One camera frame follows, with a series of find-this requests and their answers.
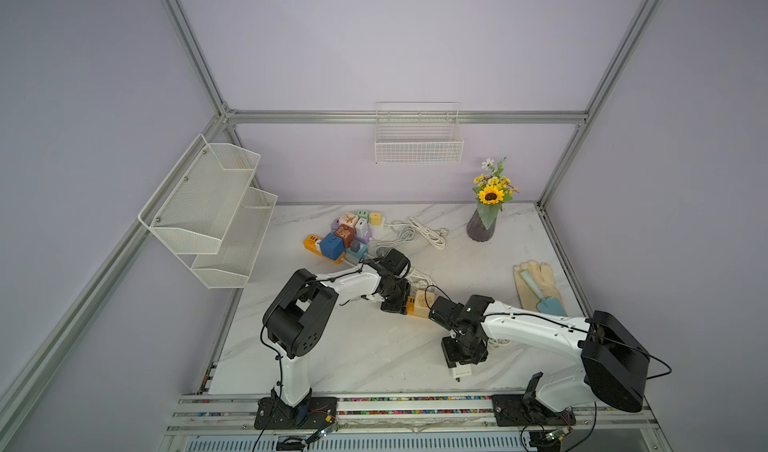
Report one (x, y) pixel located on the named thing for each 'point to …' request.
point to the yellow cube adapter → (376, 218)
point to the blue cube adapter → (332, 246)
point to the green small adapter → (364, 214)
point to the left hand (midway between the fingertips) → (412, 301)
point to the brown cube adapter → (348, 234)
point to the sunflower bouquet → (493, 190)
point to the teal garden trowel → (547, 305)
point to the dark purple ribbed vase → (477, 230)
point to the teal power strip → (355, 257)
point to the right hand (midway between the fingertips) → (460, 365)
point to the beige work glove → (542, 276)
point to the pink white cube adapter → (349, 218)
